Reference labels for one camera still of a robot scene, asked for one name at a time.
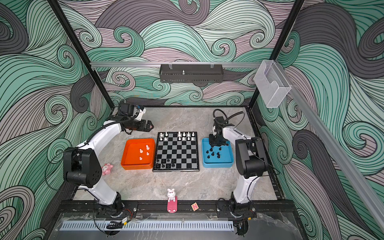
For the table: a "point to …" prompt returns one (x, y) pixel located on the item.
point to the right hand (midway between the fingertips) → (213, 142)
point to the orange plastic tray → (138, 154)
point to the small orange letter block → (195, 206)
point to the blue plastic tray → (217, 156)
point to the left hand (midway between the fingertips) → (147, 124)
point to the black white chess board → (176, 151)
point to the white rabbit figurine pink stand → (172, 203)
